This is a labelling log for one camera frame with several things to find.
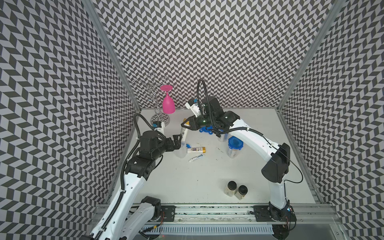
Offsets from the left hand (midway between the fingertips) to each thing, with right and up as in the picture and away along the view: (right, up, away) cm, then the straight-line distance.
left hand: (173, 138), depth 74 cm
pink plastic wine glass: (-6, +17, +17) cm, 25 cm away
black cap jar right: (+34, -26, -2) cm, 43 cm away
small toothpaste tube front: (+12, -14, +17) cm, 25 cm away
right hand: (+5, +6, 0) cm, 8 cm away
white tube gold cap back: (+6, +3, -1) cm, 6 cm away
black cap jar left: (+28, -24, -3) cm, 37 cm away
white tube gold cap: (+9, -10, +19) cm, 23 cm away
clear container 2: (+3, -11, +16) cm, 19 cm away
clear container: (+33, -11, +13) cm, 37 cm away
